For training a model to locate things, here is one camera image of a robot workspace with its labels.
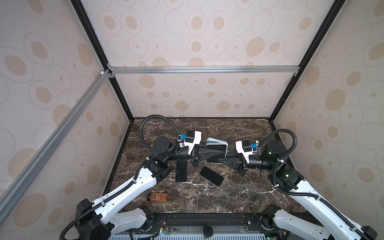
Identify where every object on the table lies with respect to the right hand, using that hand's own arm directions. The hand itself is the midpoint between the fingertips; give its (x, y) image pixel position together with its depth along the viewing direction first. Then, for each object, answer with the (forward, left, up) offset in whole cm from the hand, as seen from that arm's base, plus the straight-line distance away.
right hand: (220, 159), depth 57 cm
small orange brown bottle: (-5, +29, -31) cm, 43 cm away
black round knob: (-20, +5, -25) cm, 33 cm away
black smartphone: (+8, +1, -34) cm, 35 cm away
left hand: (-3, +1, +7) cm, 8 cm away
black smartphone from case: (+12, +19, -35) cm, 42 cm away
